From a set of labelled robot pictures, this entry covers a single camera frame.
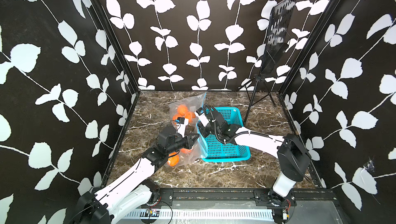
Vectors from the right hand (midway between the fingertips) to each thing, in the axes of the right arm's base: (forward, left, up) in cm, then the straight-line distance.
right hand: (196, 122), depth 84 cm
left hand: (-9, -2, +3) cm, 10 cm away
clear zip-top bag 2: (+17, +3, -5) cm, 18 cm away
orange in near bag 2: (-15, +5, -5) cm, 16 cm away
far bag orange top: (+14, +10, -7) cm, 19 cm away
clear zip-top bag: (-14, +5, -15) cm, 21 cm away
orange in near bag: (-17, +12, -11) cm, 24 cm away
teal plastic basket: (-10, -12, -16) cm, 22 cm away
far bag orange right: (+10, +5, -8) cm, 14 cm away
